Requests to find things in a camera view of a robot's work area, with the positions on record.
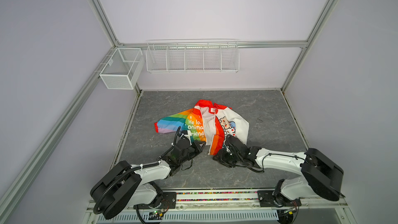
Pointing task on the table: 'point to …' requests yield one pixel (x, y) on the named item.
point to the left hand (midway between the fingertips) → (207, 144)
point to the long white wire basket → (193, 56)
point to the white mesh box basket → (123, 68)
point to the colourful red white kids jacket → (208, 122)
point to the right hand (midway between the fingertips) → (214, 161)
